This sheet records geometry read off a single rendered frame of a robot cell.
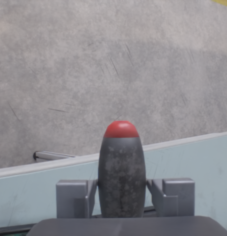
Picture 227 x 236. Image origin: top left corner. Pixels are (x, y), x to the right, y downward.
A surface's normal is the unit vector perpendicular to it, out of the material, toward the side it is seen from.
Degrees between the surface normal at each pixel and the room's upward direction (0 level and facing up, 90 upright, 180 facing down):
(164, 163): 0
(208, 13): 0
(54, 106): 0
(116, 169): 51
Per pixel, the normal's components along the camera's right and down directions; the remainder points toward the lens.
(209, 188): 0.61, -0.03
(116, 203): -0.23, 0.04
